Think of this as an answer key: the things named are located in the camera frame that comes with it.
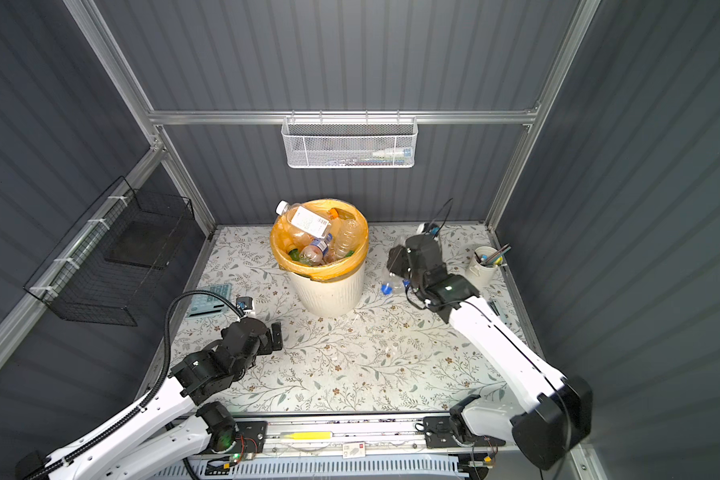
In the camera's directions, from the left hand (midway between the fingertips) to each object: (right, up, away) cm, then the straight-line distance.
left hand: (265, 326), depth 78 cm
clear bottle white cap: (+20, +24, +13) cm, 34 cm away
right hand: (+35, +19, -1) cm, 40 cm away
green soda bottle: (+6, +19, +8) cm, 22 cm away
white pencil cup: (+65, +16, +16) cm, 68 cm away
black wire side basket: (-37, +16, -6) cm, 41 cm away
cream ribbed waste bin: (+18, +7, +5) cm, 20 cm away
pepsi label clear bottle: (+12, +20, +8) cm, 24 cm away
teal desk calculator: (-25, +3, +18) cm, 31 cm away
